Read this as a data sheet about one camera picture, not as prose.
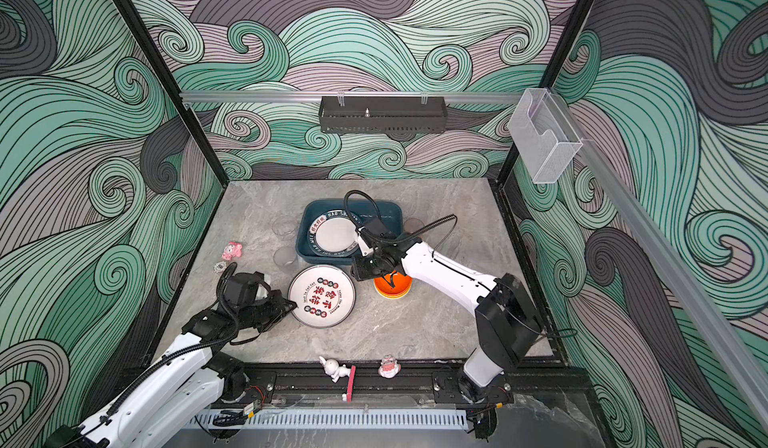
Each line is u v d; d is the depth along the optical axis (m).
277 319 0.71
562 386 0.73
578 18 0.76
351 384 0.70
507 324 0.43
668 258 0.53
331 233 1.02
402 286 0.90
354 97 0.95
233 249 0.96
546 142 0.76
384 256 0.60
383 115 0.96
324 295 0.85
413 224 1.01
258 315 0.68
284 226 1.03
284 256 0.93
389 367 0.73
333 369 0.74
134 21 0.77
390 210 1.04
